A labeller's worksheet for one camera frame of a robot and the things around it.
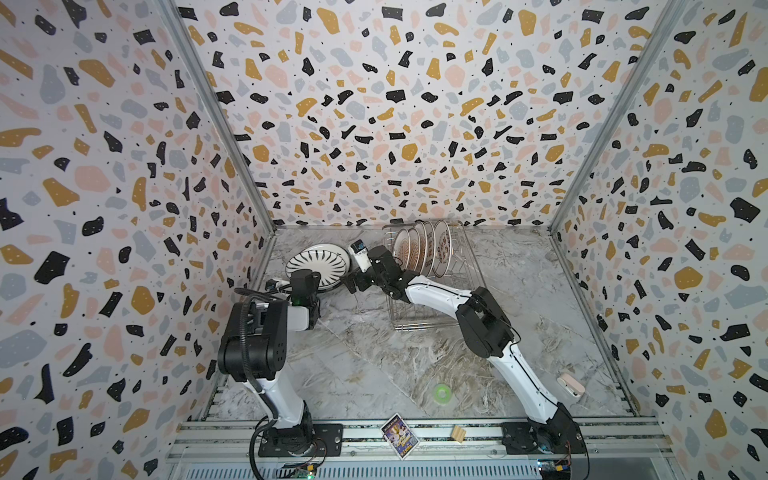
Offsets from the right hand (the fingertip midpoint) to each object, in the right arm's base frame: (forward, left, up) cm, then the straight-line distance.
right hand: (345, 265), depth 95 cm
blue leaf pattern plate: (+8, +8, -9) cm, 14 cm away
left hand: (0, +12, -2) cm, 12 cm away
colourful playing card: (-45, -19, -9) cm, 50 cm away
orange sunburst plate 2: (+4, -27, +1) cm, 28 cm away
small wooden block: (-44, -33, -11) cm, 56 cm away
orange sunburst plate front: (+13, -18, -6) cm, 23 cm away
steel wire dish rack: (+5, -39, -8) cm, 41 cm away
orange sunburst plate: (+6, -22, +1) cm, 23 cm away
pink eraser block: (-32, -65, -10) cm, 73 cm away
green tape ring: (-35, -30, -12) cm, 47 cm away
